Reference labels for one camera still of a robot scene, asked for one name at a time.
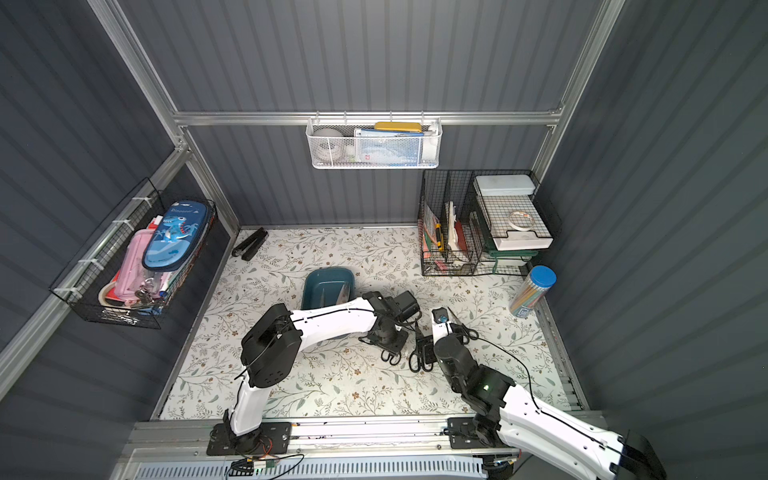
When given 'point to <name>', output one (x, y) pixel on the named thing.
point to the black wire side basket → (88, 283)
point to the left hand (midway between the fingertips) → (398, 351)
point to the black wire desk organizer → (482, 222)
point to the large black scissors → (417, 358)
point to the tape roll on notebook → (521, 221)
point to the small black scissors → (393, 357)
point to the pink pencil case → (133, 279)
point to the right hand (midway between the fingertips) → (436, 324)
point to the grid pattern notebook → (498, 208)
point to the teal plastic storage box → (322, 286)
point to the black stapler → (250, 246)
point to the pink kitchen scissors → (344, 294)
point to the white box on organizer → (506, 185)
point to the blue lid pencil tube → (532, 291)
